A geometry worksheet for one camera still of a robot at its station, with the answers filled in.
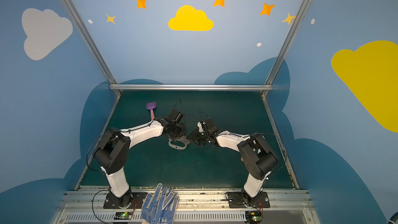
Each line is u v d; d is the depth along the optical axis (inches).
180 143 35.9
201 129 33.0
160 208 27.6
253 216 28.2
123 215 27.9
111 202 28.8
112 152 19.1
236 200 29.4
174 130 31.0
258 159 18.6
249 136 20.7
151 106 44.0
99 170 21.0
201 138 31.5
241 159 34.2
